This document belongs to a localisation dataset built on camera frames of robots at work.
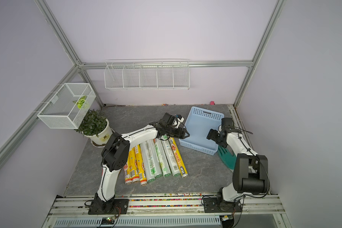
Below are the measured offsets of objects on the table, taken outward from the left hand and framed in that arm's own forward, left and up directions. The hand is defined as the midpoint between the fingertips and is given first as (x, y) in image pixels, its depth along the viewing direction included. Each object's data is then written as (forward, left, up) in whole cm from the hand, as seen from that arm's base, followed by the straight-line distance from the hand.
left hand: (186, 135), depth 90 cm
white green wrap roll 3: (-11, +21, -7) cm, 25 cm away
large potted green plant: (+8, +57, +6) cm, 58 cm away
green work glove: (-13, -25, -10) cm, 30 cm away
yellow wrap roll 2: (-19, +32, -7) cm, 38 cm away
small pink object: (+39, -28, -10) cm, 49 cm away
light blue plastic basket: (+18, -12, -12) cm, 25 cm away
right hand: (-1, -17, -3) cm, 18 cm away
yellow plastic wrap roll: (-14, +6, -7) cm, 16 cm away
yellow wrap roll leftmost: (-19, +36, -6) cm, 41 cm away
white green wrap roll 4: (-7, +25, -6) cm, 27 cm away
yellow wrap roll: (-15, +29, -7) cm, 33 cm away
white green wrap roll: (-10, +11, -6) cm, 16 cm away
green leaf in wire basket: (+16, +62, +19) cm, 67 cm away
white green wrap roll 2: (-14, +16, -6) cm, 22 cm away
